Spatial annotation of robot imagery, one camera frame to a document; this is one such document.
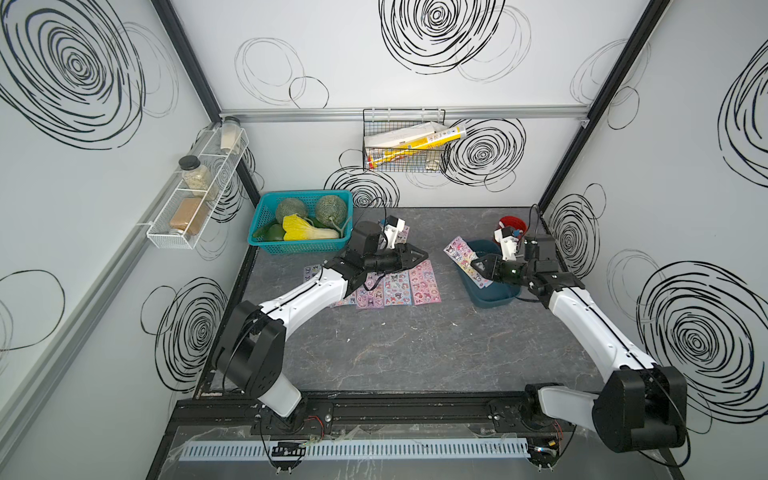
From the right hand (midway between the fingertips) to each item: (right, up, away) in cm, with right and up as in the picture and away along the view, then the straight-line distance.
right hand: (477, 264), depth 81 cm
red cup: (+20, +12, +21) cm, 31 cm away
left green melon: (-60, +18, +24) cm, 67 cm away
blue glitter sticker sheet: (-29, -12, +15) cm, 35 cm away
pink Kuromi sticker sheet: (-4, +3, +2) cm, 5 cm away
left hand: (-15, +2, -4) cm, 16 cm away
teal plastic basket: (-71, +16, +29) cm, 78 cm away
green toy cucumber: (-65, +9, +21) cm, 69 cm away
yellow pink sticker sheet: (-19, +8, +31) cm, 37 cm away
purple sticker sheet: (-36, -12, +13) cm, 41 cm away
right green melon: (-45, +17, +24) cm, 54 cm away
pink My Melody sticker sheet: (-13, -8, +18) cm, 23 cm away
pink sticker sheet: (-22, -10, +15) cm, 28 cm away
